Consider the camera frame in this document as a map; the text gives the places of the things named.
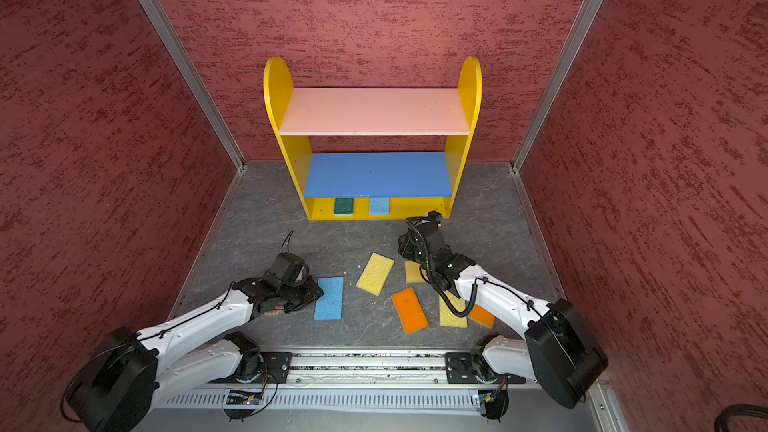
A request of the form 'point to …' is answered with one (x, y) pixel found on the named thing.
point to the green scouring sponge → (344, 207)
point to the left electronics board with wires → (236, 397)
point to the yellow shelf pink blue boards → (376, 153)
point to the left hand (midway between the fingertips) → (321, 300)
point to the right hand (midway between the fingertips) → (401, 246)
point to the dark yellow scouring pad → (413, 272)
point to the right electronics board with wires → (495, 403)
